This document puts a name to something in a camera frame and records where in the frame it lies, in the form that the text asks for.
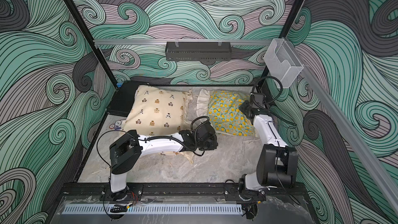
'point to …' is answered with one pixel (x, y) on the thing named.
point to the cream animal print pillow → (158, 110)
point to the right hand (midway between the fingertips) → (243, 106)
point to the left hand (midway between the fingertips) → (221, 143)
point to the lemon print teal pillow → (227, 118)
